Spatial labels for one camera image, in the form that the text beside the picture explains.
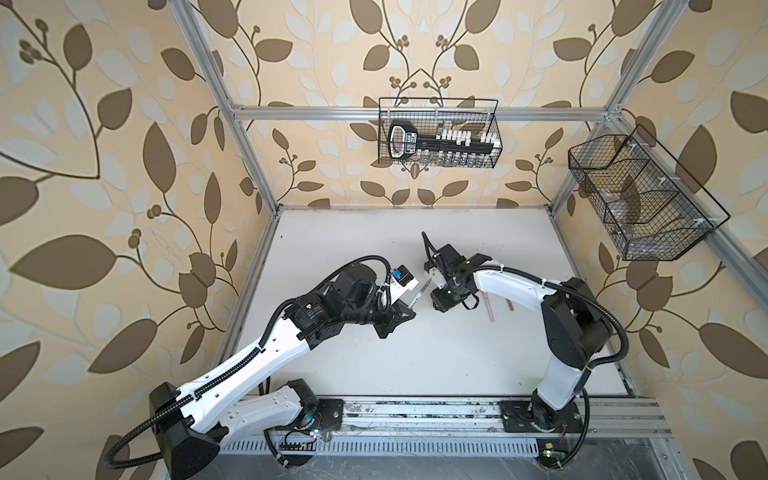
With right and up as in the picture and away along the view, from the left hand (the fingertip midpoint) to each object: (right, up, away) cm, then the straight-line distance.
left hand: (415, 311), depth 67 cm
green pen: (+1, +5, -2) cm, 5 cm away
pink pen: (+26, -7, +26) cm, 37 cm away
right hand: (+10, -4, +23) cm, 26 cm away
